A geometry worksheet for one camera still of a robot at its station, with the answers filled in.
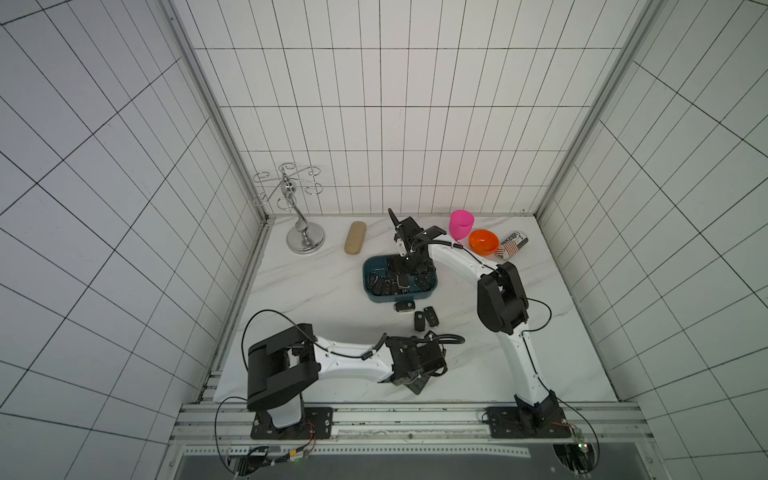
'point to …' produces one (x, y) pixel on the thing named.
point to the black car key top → (405, 305)
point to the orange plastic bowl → (483, 242)
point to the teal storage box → (390, 278)
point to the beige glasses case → (354, 238)
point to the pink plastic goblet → (461, 222)
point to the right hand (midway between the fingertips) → (402, 265)
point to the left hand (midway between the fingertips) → (406, 377)
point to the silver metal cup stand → (305, 237)
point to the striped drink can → (510, 245)
